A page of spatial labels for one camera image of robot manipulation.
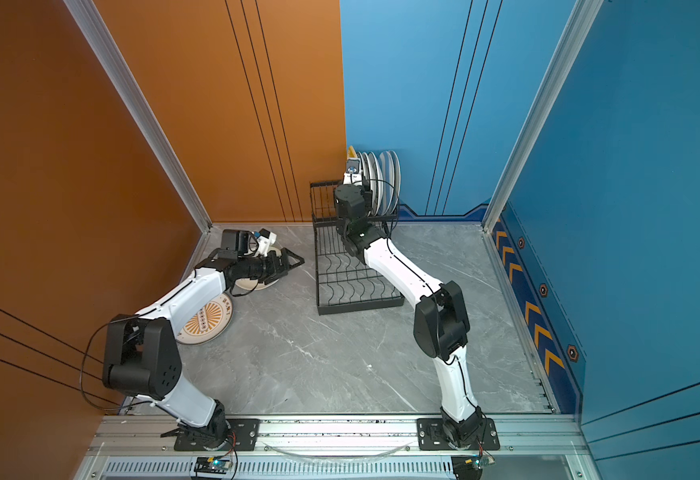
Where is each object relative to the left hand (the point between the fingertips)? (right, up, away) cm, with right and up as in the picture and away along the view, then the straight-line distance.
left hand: (297, 262), depth 88 cm
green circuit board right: (+45, -48, -18) cm, 68 cm away
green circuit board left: (-16, -48, -17) cm, 53 cm away
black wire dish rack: (+13, -7, +13) cm, 19 cm away
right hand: (+18, +24, -5) cm, 31 cm away
